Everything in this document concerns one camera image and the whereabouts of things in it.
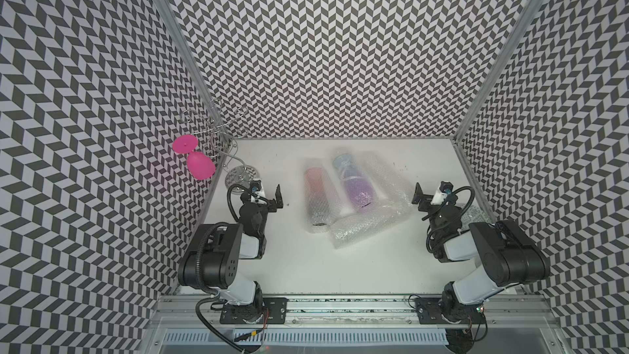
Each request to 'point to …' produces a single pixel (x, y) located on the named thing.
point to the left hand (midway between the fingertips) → (266, 186)
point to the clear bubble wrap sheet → (335, 197)
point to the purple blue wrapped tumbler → (358, 188)
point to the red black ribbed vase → (316, 188)
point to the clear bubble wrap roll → (350, 228)
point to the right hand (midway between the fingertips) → (430, 187)
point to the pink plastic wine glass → (199, 165)
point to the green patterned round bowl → (472, 215)
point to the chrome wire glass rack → (214, 123)
